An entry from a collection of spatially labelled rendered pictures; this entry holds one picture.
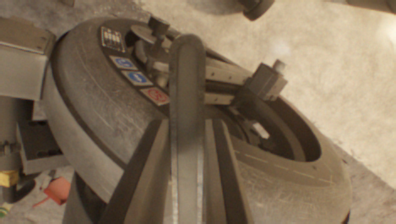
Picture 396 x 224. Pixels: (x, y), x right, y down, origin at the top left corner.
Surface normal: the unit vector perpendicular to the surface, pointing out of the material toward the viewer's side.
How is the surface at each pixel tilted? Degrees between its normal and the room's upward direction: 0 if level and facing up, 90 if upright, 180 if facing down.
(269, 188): 67
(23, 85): 23
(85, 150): 35
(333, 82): 0
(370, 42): 0
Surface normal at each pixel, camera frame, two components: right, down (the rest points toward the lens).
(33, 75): 0.40, 0.61
